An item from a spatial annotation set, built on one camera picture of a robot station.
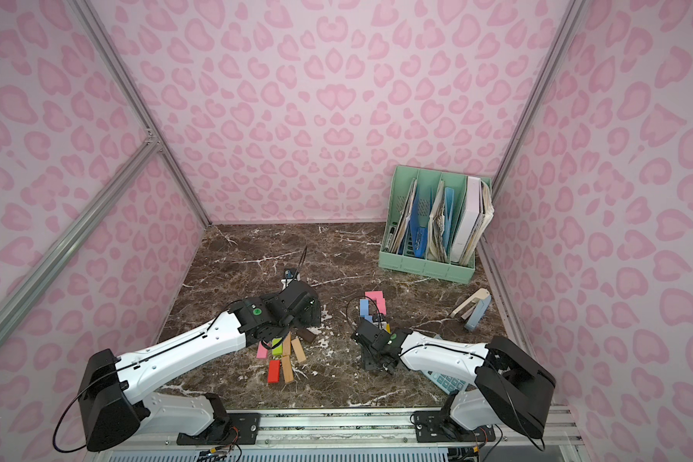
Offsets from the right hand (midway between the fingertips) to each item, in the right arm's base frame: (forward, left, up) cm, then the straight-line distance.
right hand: (373, 358), depth 85 cm
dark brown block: (+6, +20, +2) cm, 21 cm away
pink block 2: (+1, +33, +3) cm, 33 cm away
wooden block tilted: (+2, +22, +1) cm, 22 cm away
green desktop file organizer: (+36, -19, +20) cm, 45 cm away
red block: (-4, +28, +1) cm, 29 cm away
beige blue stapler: (+18, -35, +3) cm, 39 cm away
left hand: (+9, +18, +16) cm, 25 cm away
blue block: (+16, +3, +1) cm, 16 cm away
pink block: (+17, -3, +1) cm, 17 cm away
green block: (+1, +28, +2) cm, 28 cm away
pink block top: (+21, 0, 0) cm, 22 cm away
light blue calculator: (-7, -20, +2) cm, 21 cm away
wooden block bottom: (-4, +25, +1) cm, 25 cm away
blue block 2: (+13, +2, +1) cm, 13 cm away
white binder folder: (+36, -30, +23) cm, 52 cm away
